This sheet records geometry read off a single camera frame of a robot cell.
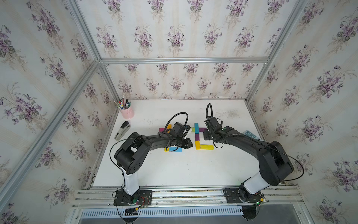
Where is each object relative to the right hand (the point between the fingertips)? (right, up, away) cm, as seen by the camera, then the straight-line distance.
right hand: (208, 134), depth 91 cm
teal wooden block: (-7, +2, +9) cm, 11 cm away
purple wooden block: (-7, -2, +5) cm, 9 cm away
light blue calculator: (+30, 0, +7) cm, 31 cm away
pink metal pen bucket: (-58, +14, +11) cm, 61 cm away
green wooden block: (-9, +2, +10) cm, 14 cm away
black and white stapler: (-61, +2, +7) cm, 61 cm away
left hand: (-11, -7, -1) cm, 13 cm away
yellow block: (-7, -8, +1) cm, 11 cm away
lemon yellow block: (-1, -8, -1) cm, 8 cm away
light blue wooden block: (-20, -8, -9) cm, 24 cm away
